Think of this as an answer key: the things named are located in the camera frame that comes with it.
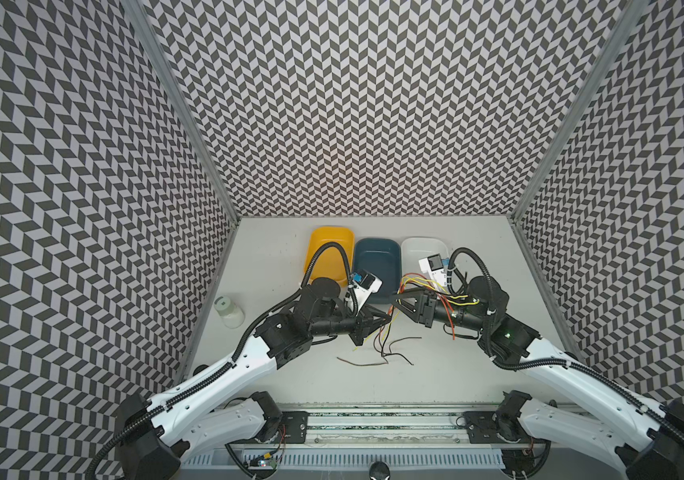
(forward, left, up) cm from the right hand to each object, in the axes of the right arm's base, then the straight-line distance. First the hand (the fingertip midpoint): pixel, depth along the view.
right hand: (394, 298), depth 65 cm
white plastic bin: (+32, -12, -24) cm, 42 cm away
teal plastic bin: (+33, -1, -29) cm, 44 cm away
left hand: (-3, +1, -3) cm, 5 cm away
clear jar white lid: (+6, +43, -18) cm, 47 cm away
